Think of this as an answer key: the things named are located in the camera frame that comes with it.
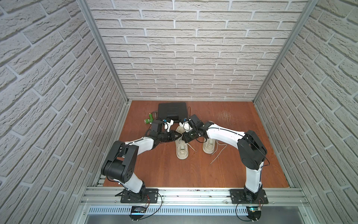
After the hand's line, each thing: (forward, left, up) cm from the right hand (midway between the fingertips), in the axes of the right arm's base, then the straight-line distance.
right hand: (184, 137), depth 90 cm
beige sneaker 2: (-7, -18, -1) cm, 19 cm away
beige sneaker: (-5, +2, -1) cm, 6 cm away
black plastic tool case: (+29, +6, -6) cm, 30 cm away
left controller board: (-38, +27, -8) cm, 47 cm away
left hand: (+1, +1, +4) cm, 4 cm away
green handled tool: (+18, +25, -3) cm, 31 cm away
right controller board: (-42, -34, -8) cm, 55 cm away
